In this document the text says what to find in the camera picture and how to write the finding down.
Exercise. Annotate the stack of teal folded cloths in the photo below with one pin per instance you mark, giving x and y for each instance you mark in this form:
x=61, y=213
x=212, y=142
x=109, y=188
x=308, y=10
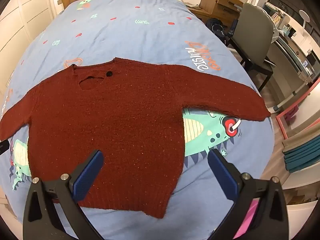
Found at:
x=300, y=152

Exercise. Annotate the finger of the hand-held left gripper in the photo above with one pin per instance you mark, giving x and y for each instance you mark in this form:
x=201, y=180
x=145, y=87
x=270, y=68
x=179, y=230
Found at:
x=3, y=147

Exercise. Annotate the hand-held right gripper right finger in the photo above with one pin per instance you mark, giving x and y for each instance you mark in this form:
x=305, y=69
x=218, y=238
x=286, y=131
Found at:
x=222, y=175

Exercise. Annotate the pink frame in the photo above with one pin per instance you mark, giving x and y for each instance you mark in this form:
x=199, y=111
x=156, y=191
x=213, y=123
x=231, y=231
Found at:
x=281, y=122

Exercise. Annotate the blue printed bed sheet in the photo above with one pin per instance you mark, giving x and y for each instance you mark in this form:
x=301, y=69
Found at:
x=125, y=30

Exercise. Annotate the white wardrobe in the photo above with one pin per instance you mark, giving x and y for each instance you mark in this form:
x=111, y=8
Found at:
x=22, y=7

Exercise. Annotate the black backpack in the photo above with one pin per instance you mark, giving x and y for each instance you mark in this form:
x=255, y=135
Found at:
x=216, y=28

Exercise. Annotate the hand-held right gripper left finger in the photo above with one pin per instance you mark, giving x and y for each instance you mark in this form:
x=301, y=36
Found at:
x=90, y=171

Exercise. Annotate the pink object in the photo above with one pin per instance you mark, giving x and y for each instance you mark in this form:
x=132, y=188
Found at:
x=250, y=212

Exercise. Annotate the white desk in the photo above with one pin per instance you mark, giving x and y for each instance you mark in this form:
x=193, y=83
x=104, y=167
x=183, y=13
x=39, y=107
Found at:
x=292, y=55

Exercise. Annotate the white desk lamp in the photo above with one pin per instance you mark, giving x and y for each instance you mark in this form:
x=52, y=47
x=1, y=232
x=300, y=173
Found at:
x=304, y=16

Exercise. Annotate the dark red knit sweater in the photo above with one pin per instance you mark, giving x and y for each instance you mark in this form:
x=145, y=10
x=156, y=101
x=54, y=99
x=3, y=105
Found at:
x=112, y=120

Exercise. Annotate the wooden drawer cabinet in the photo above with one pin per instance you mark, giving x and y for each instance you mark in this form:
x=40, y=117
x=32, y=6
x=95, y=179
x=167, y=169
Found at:
x=220, y=5

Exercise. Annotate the grey chair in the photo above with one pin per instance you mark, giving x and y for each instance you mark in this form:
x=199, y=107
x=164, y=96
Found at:
x=252, y=35

